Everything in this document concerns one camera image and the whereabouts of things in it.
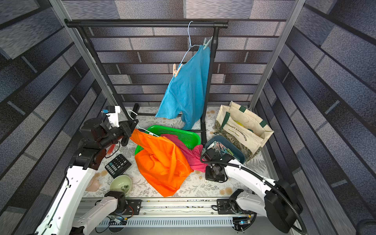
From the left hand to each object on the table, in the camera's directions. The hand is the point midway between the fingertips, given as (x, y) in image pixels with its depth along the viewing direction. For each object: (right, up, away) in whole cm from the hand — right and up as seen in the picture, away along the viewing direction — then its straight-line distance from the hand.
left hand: (137, 120), depth 66 cm
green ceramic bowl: (-14, -35, +13) cm, 40 cm away
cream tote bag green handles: (+53, -3, +15) cm, 55 cm away
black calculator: (-19, -28, +20) cm, 39 cm away
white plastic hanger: (+6, -6, -1) cm, 9 cm away
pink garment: (+26, -21, +16) cm, 37 cm away
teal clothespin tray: (+55, -21, +23) cm, 63 cm away
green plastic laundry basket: (+23, -11, +28) cm, 38 cm away
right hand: (+35, -33, +16) cm, 51 cm away
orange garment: (+9, -23, +7) cm, 26 cm away
